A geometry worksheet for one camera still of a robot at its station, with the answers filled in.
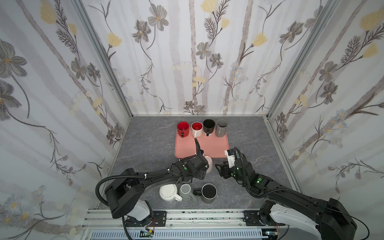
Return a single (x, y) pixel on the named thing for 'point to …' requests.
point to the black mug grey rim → (208, 193)
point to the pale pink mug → (210, 162)
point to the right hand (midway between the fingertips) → (216, 161)
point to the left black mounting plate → (158, 219)
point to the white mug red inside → (197, 128)
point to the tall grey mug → (221, 127)
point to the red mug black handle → (183, 129)
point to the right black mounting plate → (251, 218)
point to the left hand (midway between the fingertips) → (198, 166)
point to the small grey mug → (185, 192)
